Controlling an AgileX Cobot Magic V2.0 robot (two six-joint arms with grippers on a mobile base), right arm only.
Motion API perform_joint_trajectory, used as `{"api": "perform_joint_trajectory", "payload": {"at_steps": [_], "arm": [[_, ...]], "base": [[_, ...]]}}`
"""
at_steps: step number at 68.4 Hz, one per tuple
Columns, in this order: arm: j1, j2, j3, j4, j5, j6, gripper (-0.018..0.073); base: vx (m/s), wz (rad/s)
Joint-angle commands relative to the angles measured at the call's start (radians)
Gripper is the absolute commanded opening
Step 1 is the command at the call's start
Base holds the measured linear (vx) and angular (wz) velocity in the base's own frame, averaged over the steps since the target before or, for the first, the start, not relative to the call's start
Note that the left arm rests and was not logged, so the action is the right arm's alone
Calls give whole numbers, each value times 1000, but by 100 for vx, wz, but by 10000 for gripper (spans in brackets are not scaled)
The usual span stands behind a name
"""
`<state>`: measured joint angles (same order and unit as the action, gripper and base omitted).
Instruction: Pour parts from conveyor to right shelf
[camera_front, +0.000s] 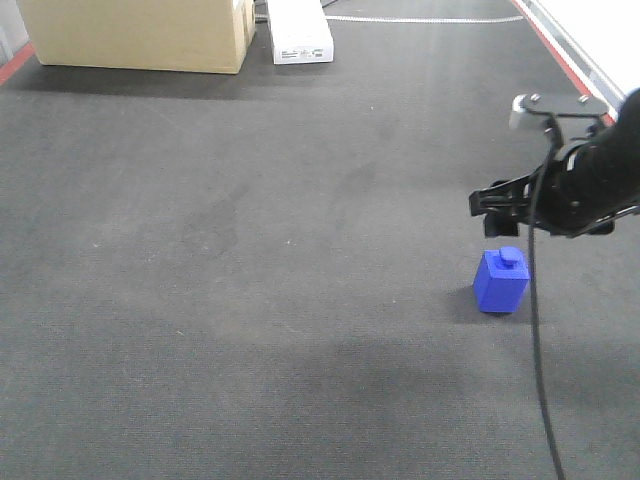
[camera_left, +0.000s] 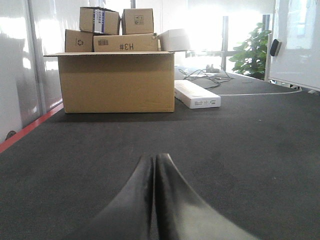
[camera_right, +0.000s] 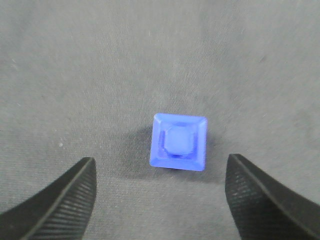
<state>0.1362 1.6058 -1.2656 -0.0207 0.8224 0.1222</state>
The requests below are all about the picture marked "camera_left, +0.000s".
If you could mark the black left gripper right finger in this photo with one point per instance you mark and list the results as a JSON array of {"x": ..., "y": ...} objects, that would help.
[{"x": 180, "y": 210}]

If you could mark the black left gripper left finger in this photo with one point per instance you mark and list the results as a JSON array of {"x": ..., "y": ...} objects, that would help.
[{"x": 130, "y": 205}]

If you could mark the long flat white box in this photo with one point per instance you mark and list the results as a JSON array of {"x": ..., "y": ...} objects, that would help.
[{"x": 197, "y": 96}]

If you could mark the large open cardboard box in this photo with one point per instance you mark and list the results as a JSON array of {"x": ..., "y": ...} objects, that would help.
[{"x": 115, "y": 85}]

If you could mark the small grey device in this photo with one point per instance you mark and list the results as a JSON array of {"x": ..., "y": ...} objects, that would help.
[{"x": 212, "y": 69}]

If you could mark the long printed cardboard box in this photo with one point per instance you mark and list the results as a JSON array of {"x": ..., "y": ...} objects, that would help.
[{"x": 125, "y": 44}]

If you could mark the white cardboard box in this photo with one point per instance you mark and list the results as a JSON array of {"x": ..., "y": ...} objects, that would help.
[{"x": 173, "y": 40}]

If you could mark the green leafy plant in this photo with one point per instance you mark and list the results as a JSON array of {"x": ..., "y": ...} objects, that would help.
[{"x": 252, "y": 55}]

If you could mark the cardboard box with recycling mark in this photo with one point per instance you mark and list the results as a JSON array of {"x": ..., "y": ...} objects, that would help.
[{"x": 77, "y": 42}]

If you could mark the small square cardboard box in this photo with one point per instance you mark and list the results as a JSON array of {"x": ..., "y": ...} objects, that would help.
[{"x": 137, "y": 22}]

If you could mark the black whiteboard eraser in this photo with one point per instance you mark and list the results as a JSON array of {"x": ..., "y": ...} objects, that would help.
[{"x": 275, "y": 47}]

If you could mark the cardboard box with blue label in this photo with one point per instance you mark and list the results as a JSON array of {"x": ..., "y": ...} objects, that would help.
[{"x": 87, "y": 20}]

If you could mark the whiteboard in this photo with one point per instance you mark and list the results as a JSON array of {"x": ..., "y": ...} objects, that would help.
[{"x": 297, "y": 50}]

